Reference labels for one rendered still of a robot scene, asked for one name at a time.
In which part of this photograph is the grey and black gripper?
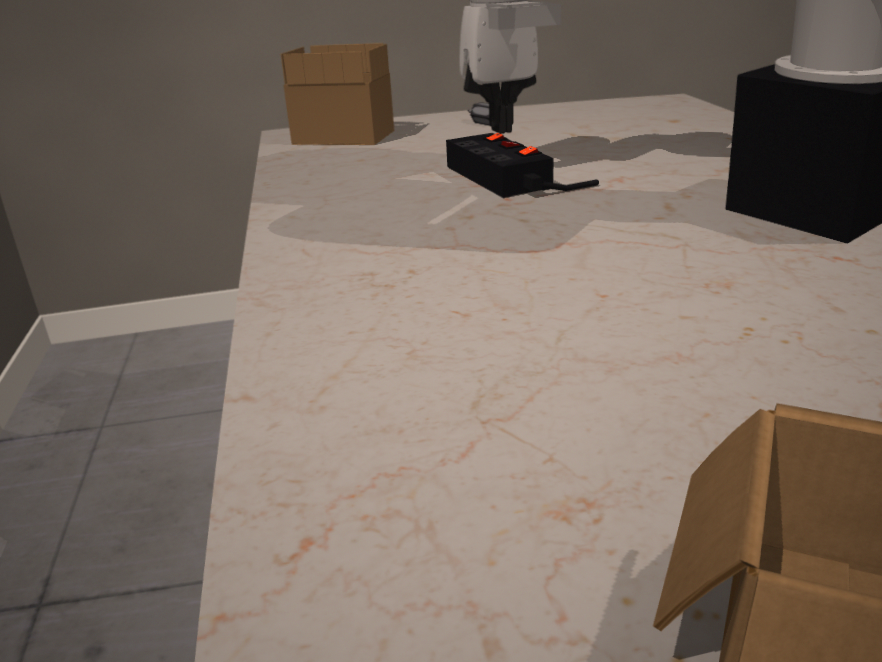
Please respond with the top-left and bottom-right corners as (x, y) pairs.
(460, 2), (538, 134)

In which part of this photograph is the black power strip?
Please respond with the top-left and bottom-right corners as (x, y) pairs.
(446, 133), (594, 198)

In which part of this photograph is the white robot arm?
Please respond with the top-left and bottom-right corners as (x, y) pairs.
(470, 0), (882, 84)

